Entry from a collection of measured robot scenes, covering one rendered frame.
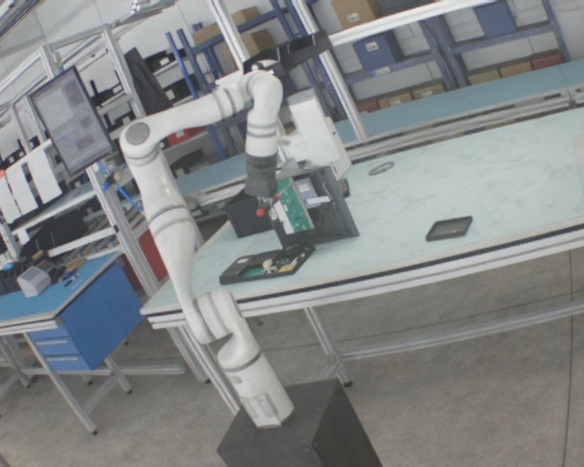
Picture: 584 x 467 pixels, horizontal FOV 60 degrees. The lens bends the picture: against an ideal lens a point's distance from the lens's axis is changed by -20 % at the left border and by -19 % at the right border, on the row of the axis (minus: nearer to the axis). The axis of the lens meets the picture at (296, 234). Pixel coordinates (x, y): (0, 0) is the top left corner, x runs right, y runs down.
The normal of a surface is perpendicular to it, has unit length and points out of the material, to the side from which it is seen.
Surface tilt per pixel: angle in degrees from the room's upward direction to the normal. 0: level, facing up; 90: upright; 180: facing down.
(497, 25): 90
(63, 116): 101
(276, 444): 0
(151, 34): 90
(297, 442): 0
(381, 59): 90
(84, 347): 90
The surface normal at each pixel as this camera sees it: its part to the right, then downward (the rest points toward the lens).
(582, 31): -0.38, 0.46
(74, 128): 0.09, 0.49
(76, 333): 0.84, -0.21
